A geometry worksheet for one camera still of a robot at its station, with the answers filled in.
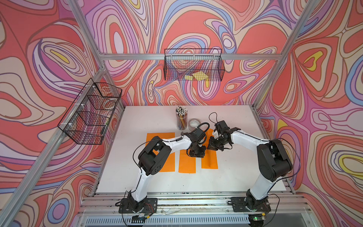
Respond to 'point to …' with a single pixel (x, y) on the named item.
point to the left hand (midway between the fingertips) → (206, 157)
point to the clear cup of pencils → (181, 112)
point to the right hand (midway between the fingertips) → (208, 151)
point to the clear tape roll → (193, 123)
